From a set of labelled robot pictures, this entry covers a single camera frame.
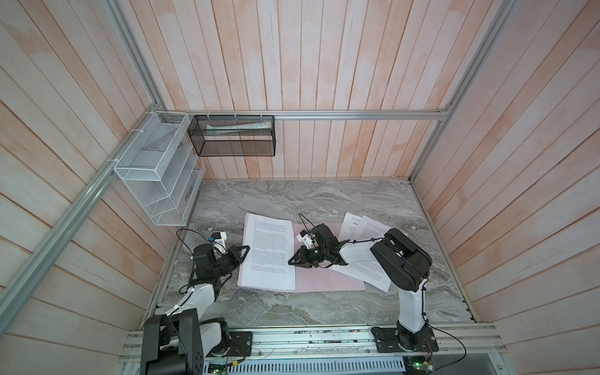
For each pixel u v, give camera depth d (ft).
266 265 2.86
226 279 2.45
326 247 2.55
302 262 2.69
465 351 2.17
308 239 2.95
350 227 3.34
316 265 2.87
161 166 2.40
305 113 3.22
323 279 2.80
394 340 2.38
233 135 3.45
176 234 3.44
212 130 2.94
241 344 2.41
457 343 2.13
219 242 2.62
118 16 2.22
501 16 2.30
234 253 2.51
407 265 1.68
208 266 2.21
